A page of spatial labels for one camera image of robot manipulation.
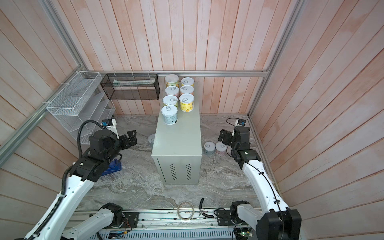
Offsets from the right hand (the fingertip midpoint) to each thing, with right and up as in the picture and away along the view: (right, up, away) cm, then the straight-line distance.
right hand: (228, 132), depth 81 cm
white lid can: (-1, -11, +14) cm, 18 cm away
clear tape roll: (-23, -44, -7) cm, 50 cm away
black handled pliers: (-15, -41, -4) cm, 44 cm away
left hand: (-51, -2, -10) cm, 52 cm away
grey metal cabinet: (-26, -7, -21) cm, 34 cm away
